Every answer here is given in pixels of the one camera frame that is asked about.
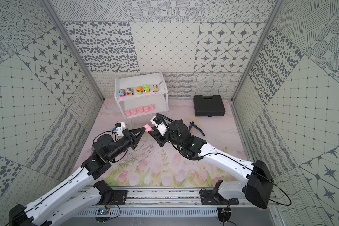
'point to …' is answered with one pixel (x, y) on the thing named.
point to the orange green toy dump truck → (146, 88)
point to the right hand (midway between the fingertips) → (152, 131)
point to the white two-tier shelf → (141, 94)
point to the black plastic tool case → (208, 106)
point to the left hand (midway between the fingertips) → (147, 131)
